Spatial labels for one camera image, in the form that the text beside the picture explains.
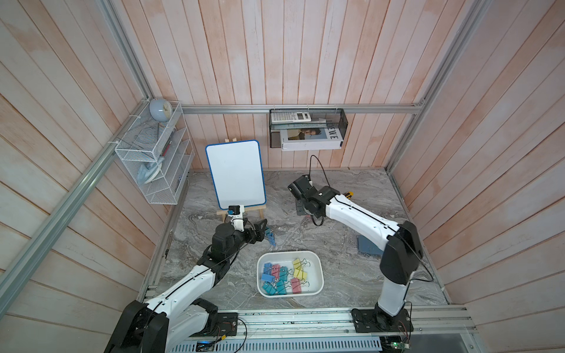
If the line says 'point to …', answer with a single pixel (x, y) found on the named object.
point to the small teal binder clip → (283, 273)
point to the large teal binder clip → (281, 287)
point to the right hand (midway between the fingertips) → (305, 204)
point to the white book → (310, 139)
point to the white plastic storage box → (289, 273)
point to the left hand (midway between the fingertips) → (257, 222)
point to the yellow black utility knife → (349, 194)
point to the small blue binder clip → (268, 277)
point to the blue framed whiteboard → (237, 173)
